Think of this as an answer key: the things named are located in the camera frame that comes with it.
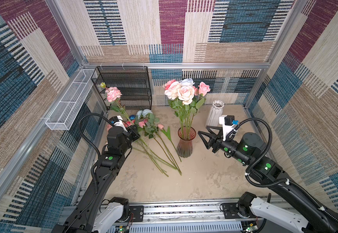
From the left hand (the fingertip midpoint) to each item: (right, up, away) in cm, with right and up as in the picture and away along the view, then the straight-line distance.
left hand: (138, 124), depth 75 cm
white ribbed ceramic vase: (+44, +8, +15) cm, 48 cm away
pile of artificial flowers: (+5, -11, +27) cm, 29 cm away
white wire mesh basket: (-50, +5, +16) cm, 53 cm away
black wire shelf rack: (-11, +30, +33) cm, 46 cm away
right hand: (+31, -3, -12) cm, 33 cm away
